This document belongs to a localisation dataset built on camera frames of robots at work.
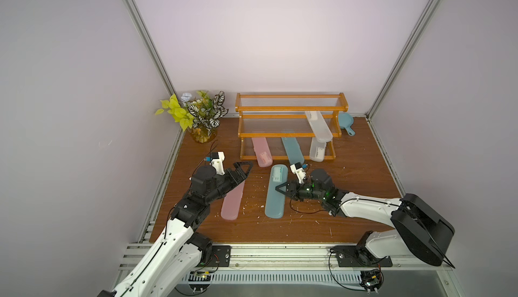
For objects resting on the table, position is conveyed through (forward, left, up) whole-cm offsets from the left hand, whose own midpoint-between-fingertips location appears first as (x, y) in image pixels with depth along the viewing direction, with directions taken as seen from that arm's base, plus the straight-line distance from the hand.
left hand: (249, 169), depth 71 cm
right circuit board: (-30, -44, -25) cm, 59 cm away
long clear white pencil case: (+27, -31, -7) cm, 42 cm away
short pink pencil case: (+21, -4, -20) cm, 30 cm away
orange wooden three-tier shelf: (+36, -18, -15) cm, 43 cm away
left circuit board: (-30, +18, -25) cm, 43 cm away
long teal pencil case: (-6, -10, -15) cm, 19 cm away
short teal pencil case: (+23, -19, -20) cm, 36 cm away
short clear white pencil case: (+23, -32, -19) cm, 43 cm away
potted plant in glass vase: (+26, +24, +1) cm, 35 cm away
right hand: (-2, -10, -10) cm, 15 cm away
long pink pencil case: (-2, +10, -28) cm, 30 cm away
